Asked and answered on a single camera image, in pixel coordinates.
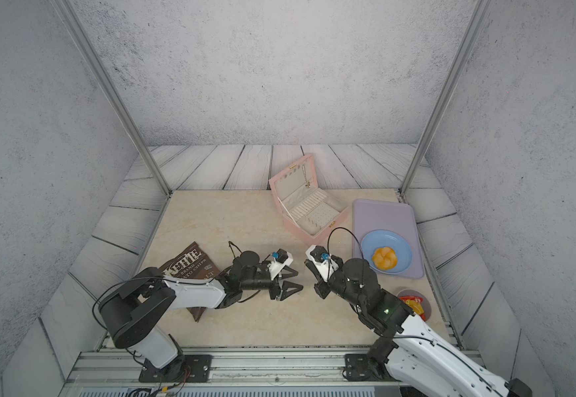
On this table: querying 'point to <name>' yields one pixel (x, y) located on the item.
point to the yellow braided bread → (385, 258)
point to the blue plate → (376, 239)
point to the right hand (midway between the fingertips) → (309, 262)
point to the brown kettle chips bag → (191, 262)
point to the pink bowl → (425, 303)
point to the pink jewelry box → (309, 212)
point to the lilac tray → (372, 215)
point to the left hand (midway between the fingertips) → (301, 283)
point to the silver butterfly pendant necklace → (308, 184)
